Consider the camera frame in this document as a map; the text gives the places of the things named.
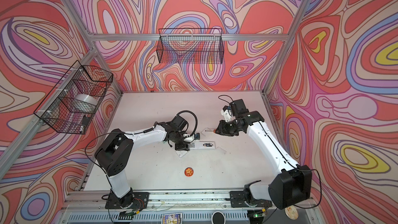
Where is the white battery cover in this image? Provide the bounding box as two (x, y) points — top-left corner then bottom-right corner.
(201, 128), (212, 136)

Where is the long remote battery cover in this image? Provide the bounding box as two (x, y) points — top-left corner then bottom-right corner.
(216, 147), (227, 155)

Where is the long white remote control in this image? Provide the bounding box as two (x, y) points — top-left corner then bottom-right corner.
(188, 141), (216, 150)

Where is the orange black screwdriver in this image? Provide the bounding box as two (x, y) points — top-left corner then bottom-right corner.
(204, 129), (216, 133)

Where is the small white remote control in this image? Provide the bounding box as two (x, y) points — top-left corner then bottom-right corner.
(176, 150), (189, 158)

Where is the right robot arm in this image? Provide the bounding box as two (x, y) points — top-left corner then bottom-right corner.
(214, 99), (314, 209)

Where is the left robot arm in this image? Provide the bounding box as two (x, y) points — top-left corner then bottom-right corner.
(93, 110), (200, 209)

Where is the red round badge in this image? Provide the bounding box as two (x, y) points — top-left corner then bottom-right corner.
(184, 167), (194, 177)

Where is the colourful printed card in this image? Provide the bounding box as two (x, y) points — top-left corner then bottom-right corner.
(161, 213), (182, 224)

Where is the black round cup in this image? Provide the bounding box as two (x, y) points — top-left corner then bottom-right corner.
(211, 211), (226, 224)

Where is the small black item in basket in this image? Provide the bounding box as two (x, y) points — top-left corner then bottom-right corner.
(81, 115), (90, 128)

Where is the white roll in basket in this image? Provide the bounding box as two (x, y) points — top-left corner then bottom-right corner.
(73, 94), (98, 113)

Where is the beige round disc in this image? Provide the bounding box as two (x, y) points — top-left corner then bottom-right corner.
(285, 206), (299, 220)

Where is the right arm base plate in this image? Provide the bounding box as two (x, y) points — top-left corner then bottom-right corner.
(226, 190), (273, 208)

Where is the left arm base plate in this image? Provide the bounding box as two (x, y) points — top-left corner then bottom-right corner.
(105, 191), (150, 210)

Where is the back black wire basket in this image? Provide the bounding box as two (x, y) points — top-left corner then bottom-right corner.
(156, 28), (224, 64)

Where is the black wire basket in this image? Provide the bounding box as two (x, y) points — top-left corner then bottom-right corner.
(34, 61), (114, 135)
(156, 28), (224, 64)

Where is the left black wire basket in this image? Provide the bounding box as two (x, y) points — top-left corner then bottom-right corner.
(34, 61), (114, 135)

